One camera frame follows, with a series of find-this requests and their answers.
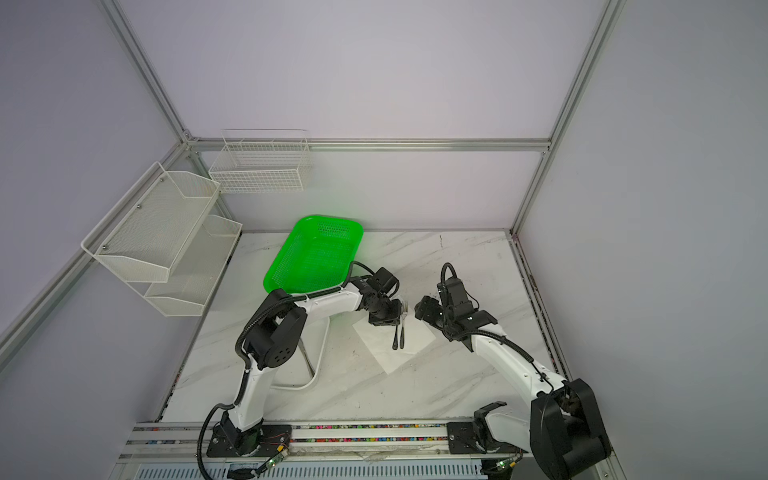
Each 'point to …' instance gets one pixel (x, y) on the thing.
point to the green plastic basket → (317, 256)
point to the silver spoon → (395, 344)
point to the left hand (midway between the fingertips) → (399, 322)
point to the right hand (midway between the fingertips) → (421, 309)
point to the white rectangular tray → (295, 373)
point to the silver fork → (402, 332)
